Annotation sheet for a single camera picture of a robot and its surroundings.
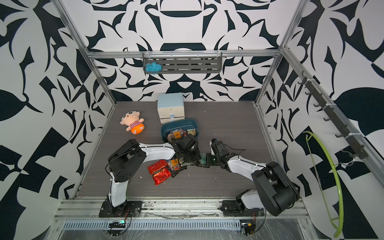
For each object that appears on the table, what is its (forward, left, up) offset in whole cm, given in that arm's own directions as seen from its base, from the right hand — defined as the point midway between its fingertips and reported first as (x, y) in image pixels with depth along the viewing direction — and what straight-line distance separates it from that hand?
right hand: (205, 156), depth 91 cm
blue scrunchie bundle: (+41, +31, +34) cm, 62 cm away
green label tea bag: (-5, +2, +10) cm, 11 cm away
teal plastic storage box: (+23, +14, +2) cm, 26 cm away
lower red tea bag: (-12, +25, +2) cm, 28 cm away
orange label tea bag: (+14, +17, +2) cm, 23 cm away
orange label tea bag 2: (-5, +19, +2) cm, 19 cm away
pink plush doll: (+24, +48, +7) cm, 54 cm away
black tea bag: (-10, +18, +1) cm, 20 cm away
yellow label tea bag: (+17, +8, +1) cm, 19 cm away
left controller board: (-33, +44, -3) cm, 55 cm away
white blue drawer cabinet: (+27, +21, +15) cm, 37 cm away
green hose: (-37, -42, +21) cm, 60 cm away
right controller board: (-35, -19, -2) cm, 39 cm away
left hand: (0, +2, +1) cm, 2 cm away
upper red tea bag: (-6, +28, +1) cm, 29 cm away
